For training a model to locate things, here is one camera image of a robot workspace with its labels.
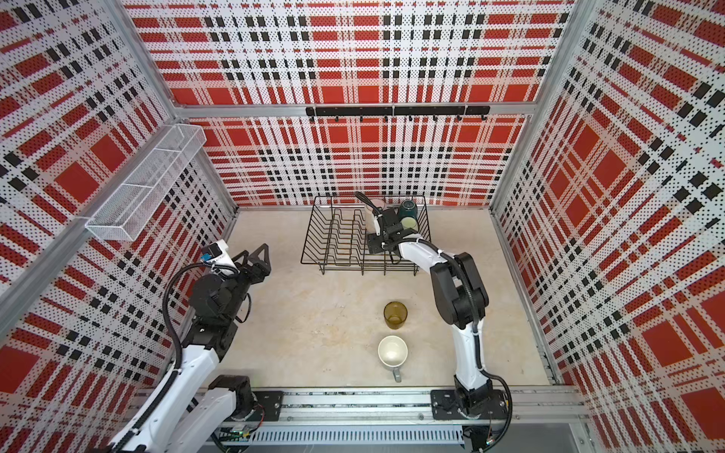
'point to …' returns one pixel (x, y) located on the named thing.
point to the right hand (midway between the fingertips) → (377, 240)
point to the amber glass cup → (395, 313)
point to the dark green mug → (407, 209)
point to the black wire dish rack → (361, 235)
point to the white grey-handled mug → (393, 352)
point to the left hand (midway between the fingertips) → (259, 252)
